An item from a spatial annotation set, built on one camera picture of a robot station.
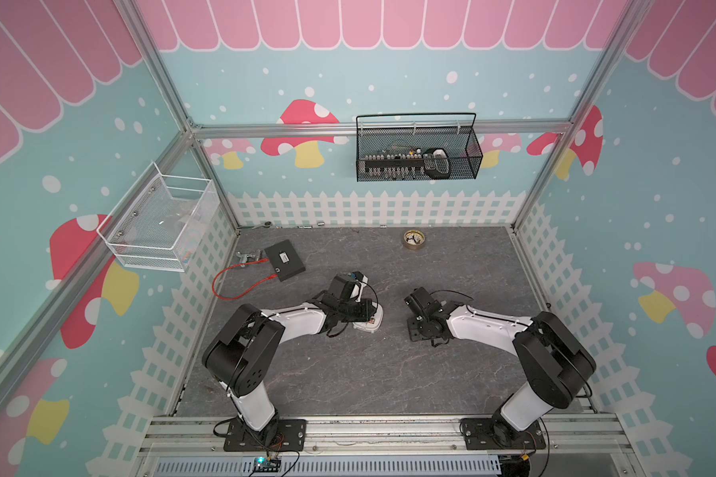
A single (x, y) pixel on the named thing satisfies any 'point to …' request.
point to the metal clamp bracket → (246, 258)
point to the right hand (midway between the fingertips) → (417, 328)
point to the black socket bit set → (393, 166)
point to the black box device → (284, 260)
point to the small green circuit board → (266, 464)
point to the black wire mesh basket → (450, 153)
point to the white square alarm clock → (374, 322)
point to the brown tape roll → (414, 239)
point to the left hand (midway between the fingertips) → (375, 314)
